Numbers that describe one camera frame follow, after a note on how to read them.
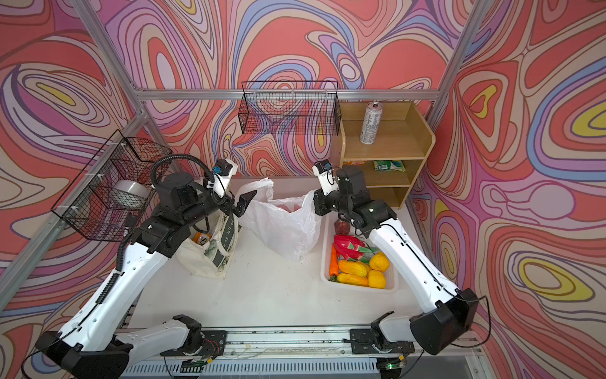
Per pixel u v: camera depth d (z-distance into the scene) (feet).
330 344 2.46
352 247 2.76
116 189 2.25
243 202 1.95
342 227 3.06
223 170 1.74
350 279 2.70
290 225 2.46
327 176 1.97
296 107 3.15
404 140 2.95
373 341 2.21
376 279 2.59
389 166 3.24
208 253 2.46
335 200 1.97
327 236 2.89
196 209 1.80
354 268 2.72
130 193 2.29
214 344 2.37
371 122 2.63
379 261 2.69
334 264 2.85
